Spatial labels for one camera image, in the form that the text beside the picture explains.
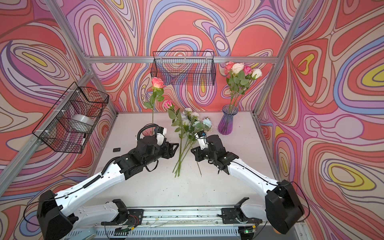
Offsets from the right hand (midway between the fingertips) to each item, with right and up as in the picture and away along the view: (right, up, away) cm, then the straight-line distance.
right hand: (193, 153), depth 81 cm
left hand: (-8, +6, -7) cm, 13 cm away
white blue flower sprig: (-4, +15, +28) cm, 32 cm away
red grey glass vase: (-27, +13, +5) cm, 30 cm away
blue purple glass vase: (+22, +16, +20) cm, 34 cm away
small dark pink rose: (-10, +22, +3) cm, 25 cm away
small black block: (-52, -1, +17) cm, 54 cm away
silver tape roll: (-55, +19, -8) cm, 59 cm away
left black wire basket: (-60, +16, -10) cm, 63 cm away
